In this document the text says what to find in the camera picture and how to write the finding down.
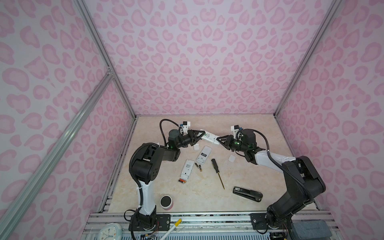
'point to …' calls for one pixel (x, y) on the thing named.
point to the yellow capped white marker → (178, 222)
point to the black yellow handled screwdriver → (214, 162)
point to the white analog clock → (111, 231)
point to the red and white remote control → (204, 154)
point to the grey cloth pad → (306, 230)
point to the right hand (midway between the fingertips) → (218, 138)
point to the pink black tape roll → (166, 202)
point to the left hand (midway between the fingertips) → (206, 131)
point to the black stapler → (251, 195)
